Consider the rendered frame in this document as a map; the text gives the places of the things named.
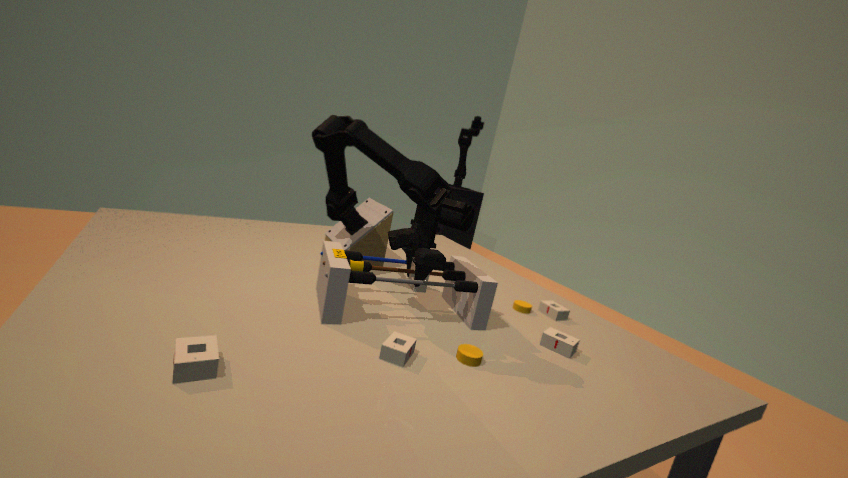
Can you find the orange short cylinder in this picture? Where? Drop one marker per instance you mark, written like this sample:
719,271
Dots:
469,355
522,306

